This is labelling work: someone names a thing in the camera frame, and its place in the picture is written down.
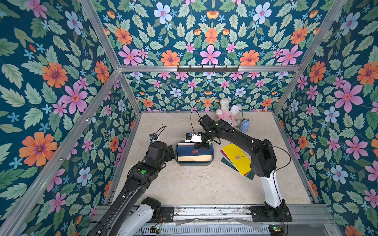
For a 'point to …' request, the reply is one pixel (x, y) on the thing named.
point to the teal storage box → (193, 163)
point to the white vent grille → (207, 230)
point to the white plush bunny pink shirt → (231, 114)
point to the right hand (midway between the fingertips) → (195, 144)
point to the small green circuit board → (155, 229)
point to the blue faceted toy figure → (244, 125)
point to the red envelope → (222, 151)
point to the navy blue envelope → (190, 150)
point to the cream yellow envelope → (196, 158)
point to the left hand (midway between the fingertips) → (168, 148)
